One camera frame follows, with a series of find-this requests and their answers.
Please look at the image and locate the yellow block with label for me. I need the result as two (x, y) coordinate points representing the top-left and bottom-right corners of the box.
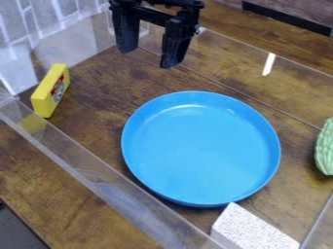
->
(30, 63), (71, 118)

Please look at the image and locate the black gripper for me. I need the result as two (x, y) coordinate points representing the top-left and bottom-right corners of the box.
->
(110, 0), (205, 69)

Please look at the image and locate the clear acrylic enclosure wall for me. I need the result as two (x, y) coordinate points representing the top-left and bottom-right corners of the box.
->
(0, 14), (333, 249)

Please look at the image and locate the white speckled foam block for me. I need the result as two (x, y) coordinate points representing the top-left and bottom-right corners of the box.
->
(212, 202), (300, 249)

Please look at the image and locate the black bar on table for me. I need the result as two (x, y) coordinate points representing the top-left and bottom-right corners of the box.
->
(242, 0), (333, 37)

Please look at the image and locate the green textured object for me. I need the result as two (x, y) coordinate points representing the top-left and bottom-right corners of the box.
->
(315, 117), (333, 176)

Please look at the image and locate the blue round tray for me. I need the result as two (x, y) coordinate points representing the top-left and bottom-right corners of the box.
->
(121, 91), (281, 207)

